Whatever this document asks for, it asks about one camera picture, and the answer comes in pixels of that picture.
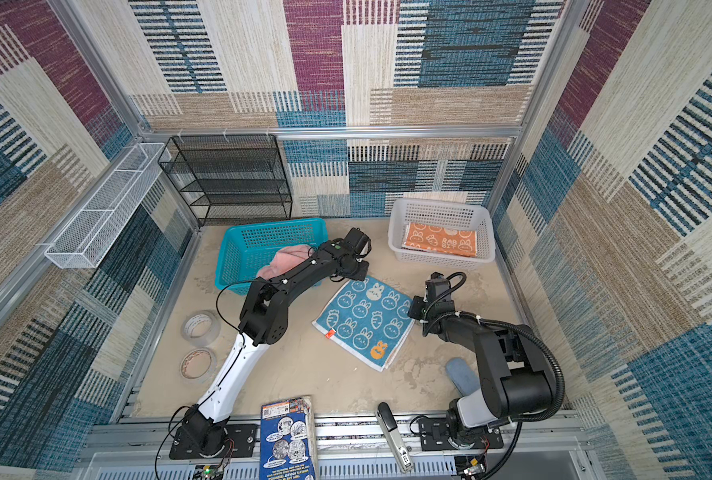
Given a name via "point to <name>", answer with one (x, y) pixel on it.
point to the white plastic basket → (443, 211)
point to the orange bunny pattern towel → (453, 239)
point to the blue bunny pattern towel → (367, 319)
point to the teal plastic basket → (245, 250)
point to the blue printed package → (287, 449)
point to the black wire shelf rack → (229, 178)
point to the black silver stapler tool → (389, 425)
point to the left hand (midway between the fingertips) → (363, 268)
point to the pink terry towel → (286, 258)
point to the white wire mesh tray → (83, 243)
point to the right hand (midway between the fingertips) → (415, 307)
